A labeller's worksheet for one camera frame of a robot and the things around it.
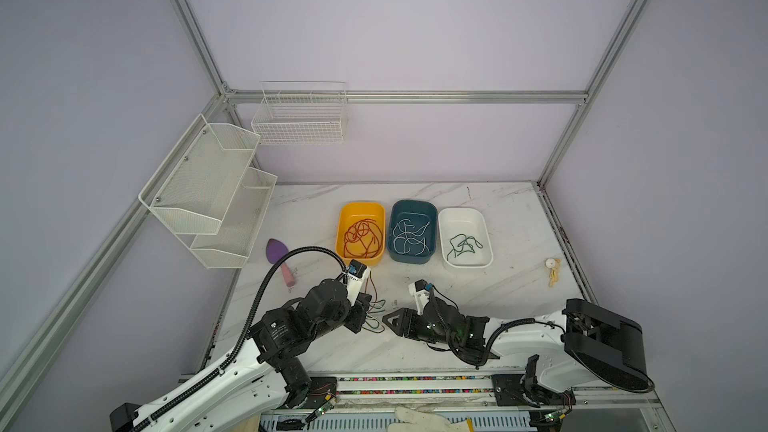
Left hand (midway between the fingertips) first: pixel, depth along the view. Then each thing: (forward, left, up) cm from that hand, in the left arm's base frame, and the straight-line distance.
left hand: (366, 300), depth 71 cm
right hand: (-3, -4, -9) cm, 10 cm away
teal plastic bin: (+32, -13, -15) cm, 38 cm away
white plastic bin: (+37, -35, -15) cm, 53 cm away
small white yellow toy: (+18, -59, -15) cm, 64 cm away
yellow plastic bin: (+39, +9, -13) cm, 42 cm away
